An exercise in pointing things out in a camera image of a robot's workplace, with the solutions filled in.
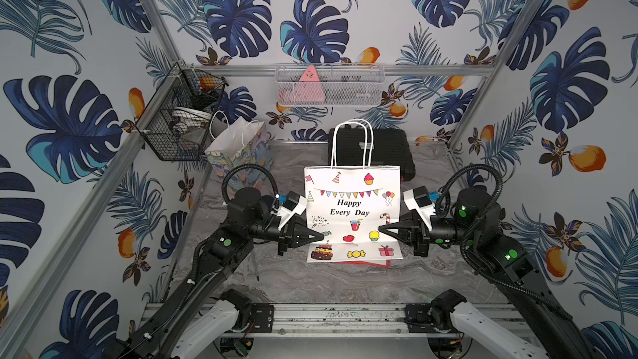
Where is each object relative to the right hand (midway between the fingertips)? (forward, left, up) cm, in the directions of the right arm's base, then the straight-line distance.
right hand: (380, 223), depth 57 cm
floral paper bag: (+40, +47, -13) cm, 63 cm away
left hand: (-2, +14, -3) cm, 14 cm away
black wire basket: (+37, +63, -1) cm, 74 cm away
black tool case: (+54, -16, -28) cm, 63 cm away
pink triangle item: (+53, +19, +2) cm, 56 cm away
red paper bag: (+2, -8, -34) cm, 35 cm away
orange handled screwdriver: (-1, +36, -34) cm, 49 cm away
